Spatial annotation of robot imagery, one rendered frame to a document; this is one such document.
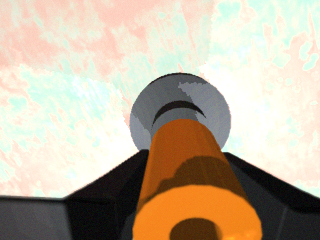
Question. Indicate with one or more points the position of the orange knob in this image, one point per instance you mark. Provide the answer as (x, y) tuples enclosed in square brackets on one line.
[(189, 190)]

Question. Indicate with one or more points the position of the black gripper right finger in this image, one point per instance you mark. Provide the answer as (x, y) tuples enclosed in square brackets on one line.
[(285, 211)]

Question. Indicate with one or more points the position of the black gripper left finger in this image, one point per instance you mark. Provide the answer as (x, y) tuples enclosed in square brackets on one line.
[(104, 209)]

